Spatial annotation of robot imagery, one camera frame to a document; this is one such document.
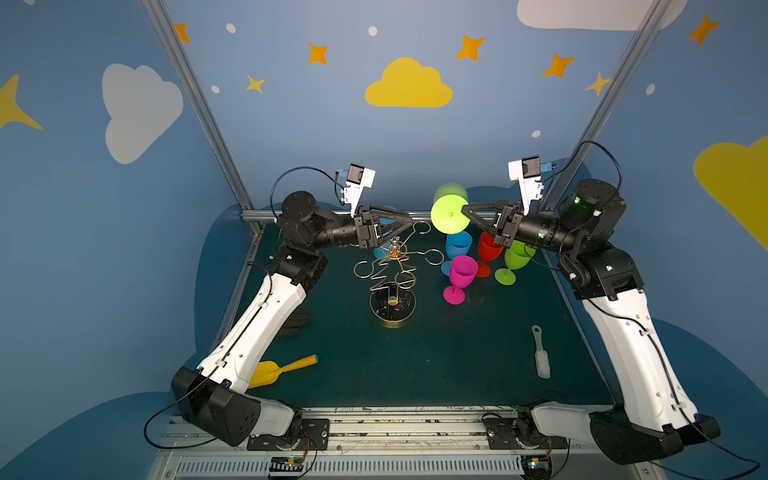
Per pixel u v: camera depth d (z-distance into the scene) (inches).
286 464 28.7
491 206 20.1
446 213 21.8
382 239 20.2
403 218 20.6
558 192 69.3
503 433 29.4
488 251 39.0
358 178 19.9
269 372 32.9
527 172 18.3
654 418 14.5
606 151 14.1
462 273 34.7
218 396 14.9
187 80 31.0
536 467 28.9
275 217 18.1
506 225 18.7
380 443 29.0
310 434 29.2
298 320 19.4
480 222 21.1
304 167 17.4
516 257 36.0
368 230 19.9
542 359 33.9
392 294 37.2
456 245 37.5
